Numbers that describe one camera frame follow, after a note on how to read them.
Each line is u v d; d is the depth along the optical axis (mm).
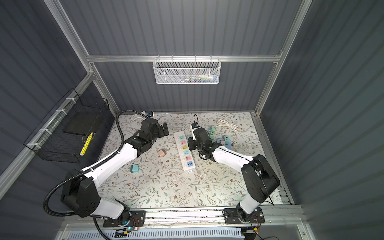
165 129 772
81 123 766
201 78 915
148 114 718
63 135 721
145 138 630
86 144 702
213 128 1014
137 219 722
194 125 774
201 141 690
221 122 1116
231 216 734
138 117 1116
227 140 962
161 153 962
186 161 911
